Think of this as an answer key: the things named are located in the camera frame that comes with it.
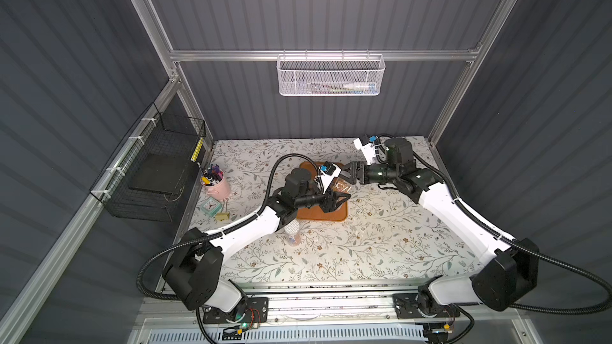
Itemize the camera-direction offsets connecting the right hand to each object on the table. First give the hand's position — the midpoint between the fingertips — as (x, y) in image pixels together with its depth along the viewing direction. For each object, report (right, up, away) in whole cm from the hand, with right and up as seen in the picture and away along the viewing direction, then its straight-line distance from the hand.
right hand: (344, 171), depth 73 cm
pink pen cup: (-47, -8, +22) cm, 53 cm away
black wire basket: (-61, -3, -2) cm, 61 cm away
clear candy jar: (-1, -4, +1) cm, 5 cm away
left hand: (+1, -7, +1) cm, 8 cm away
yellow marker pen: (-51, +7, +9) cm, 52 cm away
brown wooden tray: (-8, -18, +21) cm, 29 cm away
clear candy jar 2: (-17, -20, +5) cm, 27 cm away
